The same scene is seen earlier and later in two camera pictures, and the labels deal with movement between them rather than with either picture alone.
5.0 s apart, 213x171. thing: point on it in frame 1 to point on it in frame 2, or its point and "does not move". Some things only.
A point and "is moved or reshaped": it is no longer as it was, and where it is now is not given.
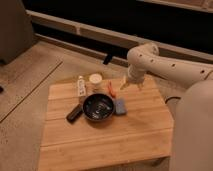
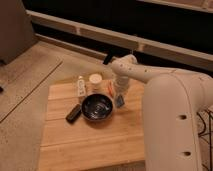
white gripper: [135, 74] to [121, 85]
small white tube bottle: [81, 87] does not move
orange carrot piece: [111, 91] does not move
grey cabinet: [16, 30] does not move
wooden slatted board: [139, 140] does not move
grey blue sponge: [120, 106] is moved or reshaped
